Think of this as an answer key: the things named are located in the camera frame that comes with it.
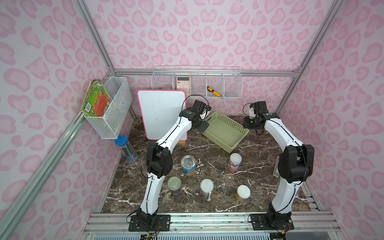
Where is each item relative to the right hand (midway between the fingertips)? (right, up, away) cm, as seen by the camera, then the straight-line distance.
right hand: (245, 124), depth 95 cm
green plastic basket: (-10, -5, +18) cm, 21 cm away
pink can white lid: (-9, -20, -13) cm, 26 cm away
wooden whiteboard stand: (-40, -12, +3) cm, 42 cm away
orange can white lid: (-7, -35, -19) cm, 41 cm away
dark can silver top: (-42, -30, -20) cm, 55 cm away
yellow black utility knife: (-22, +23, +3) cm, 32 cm away
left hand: (-30, +3, -1) cm, 30 cm away
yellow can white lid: (-26, -31, -22) cm, 46 cm away
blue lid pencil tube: (-71, -10, -13) cm, 73 cm away
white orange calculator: (-39, +26, 0) cm, 47 cm away
